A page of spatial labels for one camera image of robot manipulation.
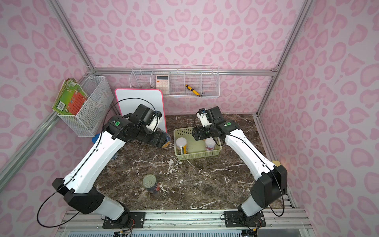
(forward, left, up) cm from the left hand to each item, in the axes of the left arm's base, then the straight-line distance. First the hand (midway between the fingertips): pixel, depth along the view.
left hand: (159, 134), depth 71 cm
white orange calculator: (+40, +4, +2) cm, 40 cm away
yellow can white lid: (+3, -9, -17) cm, 20 cm away
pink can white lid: (+6, -26, -18) cm, 32 cm away
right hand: (+6, -19, -6) cm, 21 cm away
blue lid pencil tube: (+4, +38, -10) cm, 39 cm away
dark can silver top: (-16, +6, -19) cm, 26 cm away
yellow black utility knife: (+39, -14, -3) cm, 42 cm away
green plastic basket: (+9, -18, -28) cm, 34 cm away
